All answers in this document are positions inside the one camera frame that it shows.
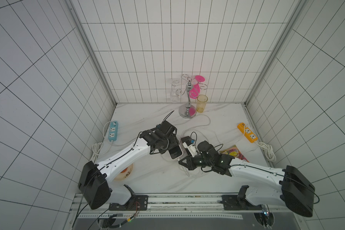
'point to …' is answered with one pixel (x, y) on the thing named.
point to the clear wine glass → (174, 96)
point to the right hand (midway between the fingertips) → (176, 164)
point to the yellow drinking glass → (201, 101)
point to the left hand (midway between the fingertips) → (172, 147)
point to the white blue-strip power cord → (97, 146)
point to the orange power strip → (248, 134)
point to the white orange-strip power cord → (268, 150)
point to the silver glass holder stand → (187, 110)
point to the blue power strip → (113, 131)
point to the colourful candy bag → (233, 151)
